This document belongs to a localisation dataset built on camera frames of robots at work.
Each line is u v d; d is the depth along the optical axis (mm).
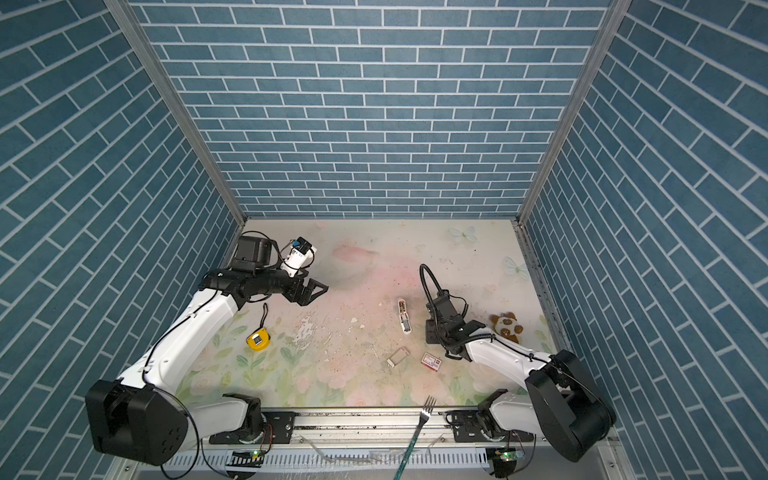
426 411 764
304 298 703
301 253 693
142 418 381
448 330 678
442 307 692
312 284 705
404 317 913
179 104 869
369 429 752
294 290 688
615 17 720
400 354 866
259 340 864
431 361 844
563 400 425
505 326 885
